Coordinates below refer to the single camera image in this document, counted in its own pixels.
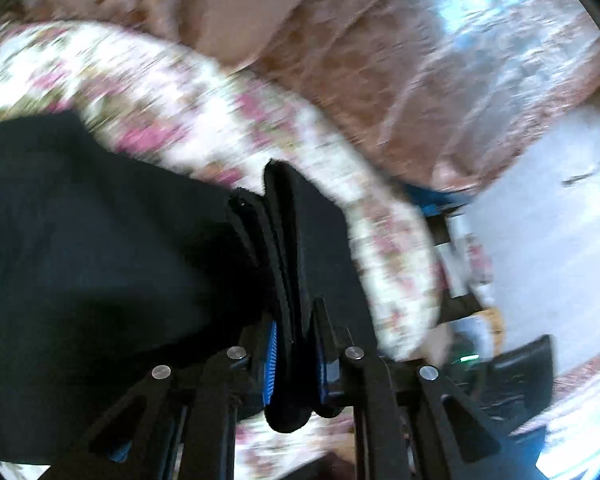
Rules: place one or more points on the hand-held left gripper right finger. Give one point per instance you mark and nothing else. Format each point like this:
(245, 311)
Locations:
(326, 375)

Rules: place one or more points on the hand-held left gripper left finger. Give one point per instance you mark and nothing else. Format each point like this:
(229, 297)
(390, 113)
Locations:
(271, 365)

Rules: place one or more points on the black pants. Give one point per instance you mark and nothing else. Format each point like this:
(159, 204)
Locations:
(105, 240)

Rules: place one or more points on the dark object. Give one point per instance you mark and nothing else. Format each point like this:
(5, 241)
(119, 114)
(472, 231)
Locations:
(522, 370)

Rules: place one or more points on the blue plastic item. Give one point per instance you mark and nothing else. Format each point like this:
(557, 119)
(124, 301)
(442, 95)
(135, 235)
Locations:
(440, 201)

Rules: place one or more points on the floral bed sheet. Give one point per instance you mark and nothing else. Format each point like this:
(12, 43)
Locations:
(180, 90)

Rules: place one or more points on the brown floral curtain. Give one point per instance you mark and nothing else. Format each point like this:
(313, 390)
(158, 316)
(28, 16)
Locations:
(390, 75)

